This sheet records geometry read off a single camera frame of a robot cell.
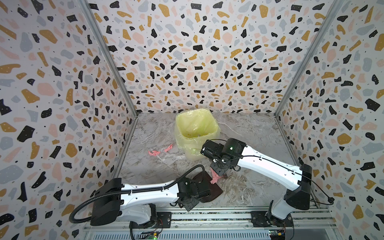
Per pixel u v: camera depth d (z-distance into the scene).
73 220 0.37
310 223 0.75
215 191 0.85
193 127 0.97
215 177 0.88
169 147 1.00
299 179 0.42
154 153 0.97
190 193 0.54
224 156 0.48
